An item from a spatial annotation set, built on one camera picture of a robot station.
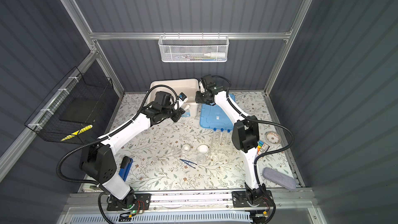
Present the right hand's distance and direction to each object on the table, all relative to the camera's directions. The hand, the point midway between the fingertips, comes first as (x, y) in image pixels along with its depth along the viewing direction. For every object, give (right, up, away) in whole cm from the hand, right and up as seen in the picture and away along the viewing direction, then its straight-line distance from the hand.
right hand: (199, 99), depth 94 cm
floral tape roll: (+46, -24, +1) cm, 52 cm away
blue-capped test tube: (+9, -17, -13) cm, 23 cm away
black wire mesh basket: (-61, -8, -23) cm, 65 cm away
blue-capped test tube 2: (+12, -17, -12) cm, 24 cm away
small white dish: (-8, -29, -4) cm, 30 cm away
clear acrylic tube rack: (+14, -28, -3) cm, 31 cm away
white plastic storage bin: (-8, +10, +14) cm, 19 cm away
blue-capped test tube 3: (+17, -20, -10) cm, 28 cm away
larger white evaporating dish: (+2, -29, -5) cm, 30 cm away
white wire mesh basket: (-5, +43, +29) cm, 52 cm away
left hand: (-9, -6, -8) cm, 14 cm away
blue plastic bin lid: (+8, -11, +12) cm, 18 cm away
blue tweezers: (-6, -36, -8) cm, 37 cm away
